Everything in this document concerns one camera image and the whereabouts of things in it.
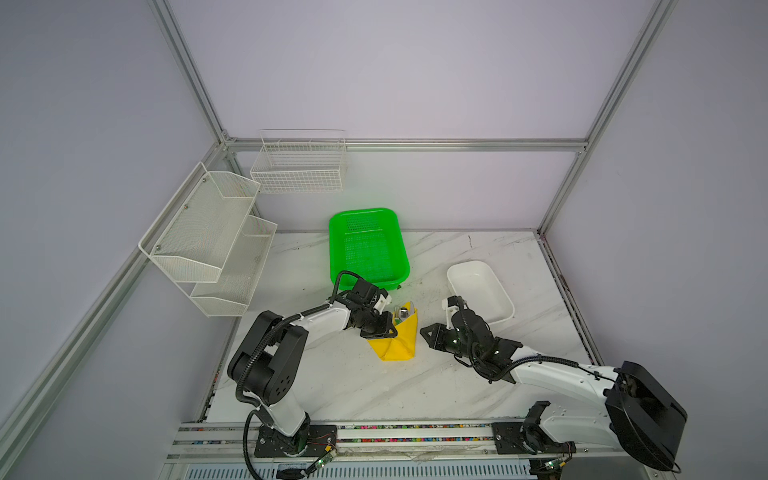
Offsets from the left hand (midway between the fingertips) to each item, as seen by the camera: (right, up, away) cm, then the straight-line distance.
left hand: (394, 334), depth 87 cm
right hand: (+7, +2, -6) cm, 9 cm away
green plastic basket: (-10, +29, +31) cm, 44 cm away
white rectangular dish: (+31, +12, +18) cm, 37 cm away
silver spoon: (+3, +5, +8) cm, 10 cm away
